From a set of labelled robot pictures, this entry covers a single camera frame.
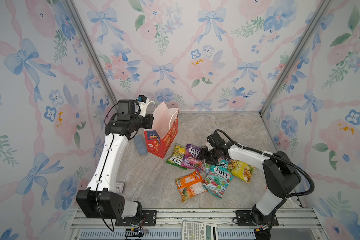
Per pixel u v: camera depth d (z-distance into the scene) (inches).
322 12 27.7
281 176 18.4
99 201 15.0
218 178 32.9
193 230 27.7
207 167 34.9
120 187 32.2
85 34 30.8
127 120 21.5
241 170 34.4
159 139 26.6
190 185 32.2
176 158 36.4
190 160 35.5
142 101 25.2
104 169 16.7
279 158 18.9
